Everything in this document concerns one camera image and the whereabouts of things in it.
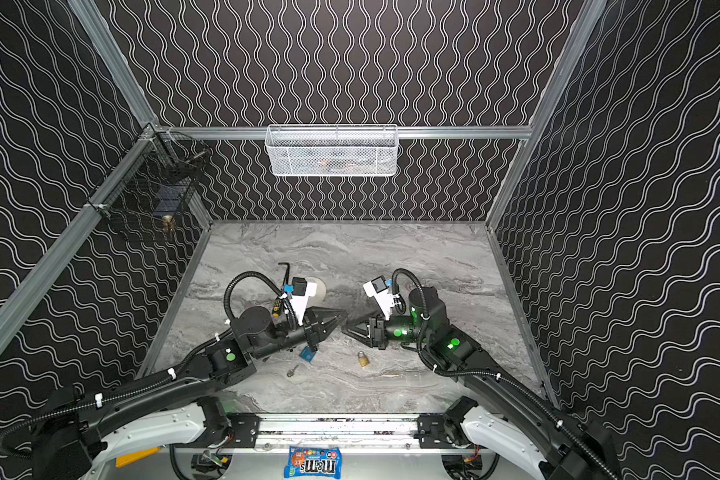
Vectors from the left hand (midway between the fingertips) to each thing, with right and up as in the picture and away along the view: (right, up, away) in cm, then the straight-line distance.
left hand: (350, 317), depth 62 cm
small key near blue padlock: (-17, -20, +22) cm, 34 cm away
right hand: (-1, -4, +4) cm, 6 cm away
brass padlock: (+3, -17, +24) cm, 30 cm away
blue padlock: (-13, -16, +24) cm, 31 cm away
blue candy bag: (-9, -35, +7) cm, 36 cm away
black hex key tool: (-25, +7, +44) cm, 51 cm away
